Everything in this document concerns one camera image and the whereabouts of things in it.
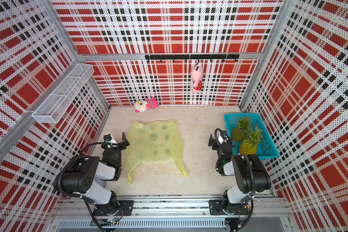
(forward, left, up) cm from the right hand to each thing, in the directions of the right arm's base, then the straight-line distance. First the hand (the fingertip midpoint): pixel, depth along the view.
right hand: (220, 134), depth 92 cm
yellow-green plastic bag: (+3, +47, -13) cm, 49 cm away
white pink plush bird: (+29, +57, -2) cm, 64 cm away
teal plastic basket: (-8, -28, -5) cm, 30 cm away
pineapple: (-10, -15, +2) cm, 18 cm away
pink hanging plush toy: (+30, +15, +27) cm, 43 cm away
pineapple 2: (+1, -12, +1) cm, 12 cm away
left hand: (-2, +64, +3) cm, 64 cm away
